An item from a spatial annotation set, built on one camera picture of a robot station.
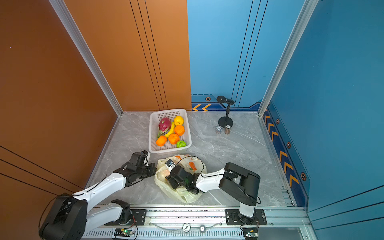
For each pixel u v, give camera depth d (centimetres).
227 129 103
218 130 104
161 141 97
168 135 102
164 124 103
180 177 65
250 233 71
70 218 41
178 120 106
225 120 112
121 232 71
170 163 74
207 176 57
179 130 103
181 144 94
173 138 97
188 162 79
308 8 70
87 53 85
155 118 108
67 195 45
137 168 68
